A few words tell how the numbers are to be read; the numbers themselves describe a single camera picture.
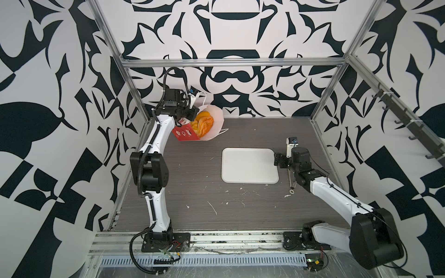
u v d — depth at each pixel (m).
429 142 0.54
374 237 0.41
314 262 0.71
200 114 1.02
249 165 0.97
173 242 0.73
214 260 0.65
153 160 0.52
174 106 0.68
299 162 0.66
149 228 0.62
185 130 0.92
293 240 0.75
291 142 0.76
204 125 0.98
